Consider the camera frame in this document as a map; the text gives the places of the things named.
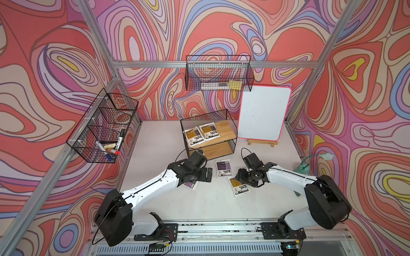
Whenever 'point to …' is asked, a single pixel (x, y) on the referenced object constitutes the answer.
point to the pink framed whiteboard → (263, 112)
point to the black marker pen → (120, 140)
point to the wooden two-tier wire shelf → (226, 126)
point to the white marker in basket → (101, 146)
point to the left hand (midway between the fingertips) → (206, 174)
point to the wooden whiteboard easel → (272, 143)
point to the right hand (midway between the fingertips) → (241, 184)
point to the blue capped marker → (109, 158)
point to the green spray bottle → (305, 168)
